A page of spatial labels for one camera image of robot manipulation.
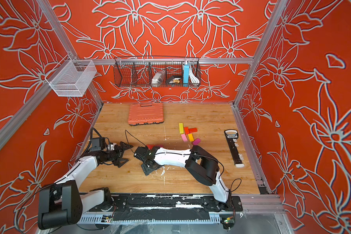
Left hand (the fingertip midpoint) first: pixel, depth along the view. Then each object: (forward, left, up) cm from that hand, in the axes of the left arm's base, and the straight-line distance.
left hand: (130, 151), depth 85 cm
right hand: (-7, -11, -6) cm, 15 cm away
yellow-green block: (+24, -30, -6) cm, 39 cm away
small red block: (+8, -9, -7) cm, 14 cm away
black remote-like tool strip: (+19, -64, -5) cm, 67 cm away
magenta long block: (+14, -40, -7) cm, 43 cm away
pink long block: (+15, -32, -6) cm, 36 cm away
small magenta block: (+9, -15, -8) cm, 20 cm away
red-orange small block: (+21, -33, -5) cm, 40 cm away
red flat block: (+23, -38, -7) cm, 45 cm away
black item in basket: (+37, -24, +27) cm, 51 cm away
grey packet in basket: (+40, -13, +24) cm, 49 cm away
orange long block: (+15, -37, -7) cm, 40 cm away
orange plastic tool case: (+32, -2, -1) cm, 32 cm away
